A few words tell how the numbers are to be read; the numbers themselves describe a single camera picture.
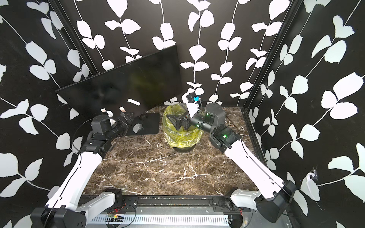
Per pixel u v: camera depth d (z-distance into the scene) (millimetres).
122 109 823
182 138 742
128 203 734
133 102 833
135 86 1108
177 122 524
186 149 912
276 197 373
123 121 661
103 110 755
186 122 534
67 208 385
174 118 537
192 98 497
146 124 1084
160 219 701
